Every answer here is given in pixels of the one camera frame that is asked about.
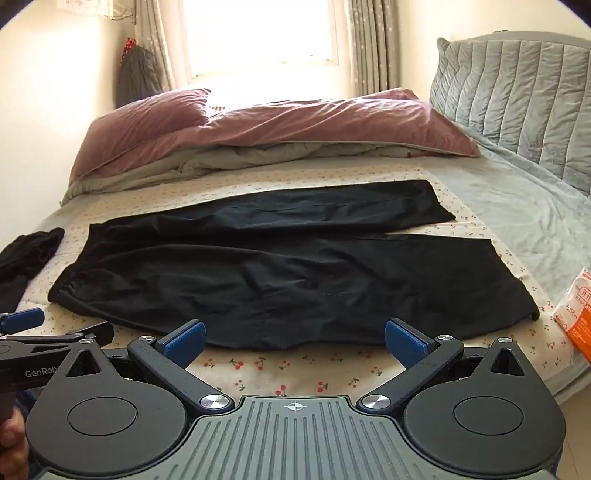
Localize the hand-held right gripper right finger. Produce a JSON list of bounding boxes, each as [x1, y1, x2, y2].
[[356, 318, 532, 412]]

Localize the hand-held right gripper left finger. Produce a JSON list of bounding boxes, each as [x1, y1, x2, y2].
[[58, 320, 234, 414]]

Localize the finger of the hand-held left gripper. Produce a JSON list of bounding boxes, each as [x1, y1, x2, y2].
[[0, 308, 45, 334], [0, 322, 115, 356]]

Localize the black pants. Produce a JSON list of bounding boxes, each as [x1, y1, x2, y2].
[[48, 179, 541, 350]]

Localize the person's left hand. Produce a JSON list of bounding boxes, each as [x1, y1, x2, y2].
[[0, 408, 35, 480]]

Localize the black crumpled cloth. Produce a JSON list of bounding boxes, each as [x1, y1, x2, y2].
[[0, 227, 65, 311]]

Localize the cherry print bed sheet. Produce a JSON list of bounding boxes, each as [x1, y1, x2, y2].
[[0, 164, 575, 398]]

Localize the orange and white packet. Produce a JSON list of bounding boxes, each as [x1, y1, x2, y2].
[[551, 267, 591, 363]]

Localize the grey bed cover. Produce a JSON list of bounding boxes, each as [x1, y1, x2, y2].
[[434, 124, 591, 409]]

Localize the mauve pillow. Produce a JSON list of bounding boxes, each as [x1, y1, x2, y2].
[[69, 88, 212, 182]]

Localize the mauve and grey duvet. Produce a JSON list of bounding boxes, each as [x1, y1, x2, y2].
[[60, 88, 482, 206]]

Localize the dark grey hanging garment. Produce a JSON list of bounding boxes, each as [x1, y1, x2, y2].
[[117, 44, 163, 110]]

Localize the grey quilted headboard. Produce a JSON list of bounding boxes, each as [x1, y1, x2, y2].
[[428, 30, 591, 197]]

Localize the grey patterned curtain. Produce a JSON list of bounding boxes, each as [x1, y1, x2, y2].
[[345, 0, 400, 96], [133, 0, 186, 92]]

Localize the window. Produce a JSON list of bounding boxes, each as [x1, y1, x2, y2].
[[178, 0, 341, 80]]

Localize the white lace trim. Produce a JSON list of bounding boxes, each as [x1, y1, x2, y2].
[[98, 0, 139, 22]]

